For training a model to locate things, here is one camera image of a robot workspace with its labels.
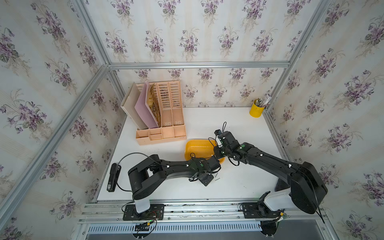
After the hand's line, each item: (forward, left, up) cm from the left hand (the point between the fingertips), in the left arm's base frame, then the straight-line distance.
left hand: (208, 180), depth 84 cm
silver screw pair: (0, -5, +1) cm, 5 cm away
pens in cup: (+47, -39, +18) cm, 63 cm away
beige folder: (+33, +46, +28) cm, 63 cm away
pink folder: (+31, +37, +20) cm, 52 cm away
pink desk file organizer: (+59, +31, +8) cm, 67 cm away
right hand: (+14, -5, +10) cm, 18 cm away
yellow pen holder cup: (+48, -39, +7) cm, 63 cm away
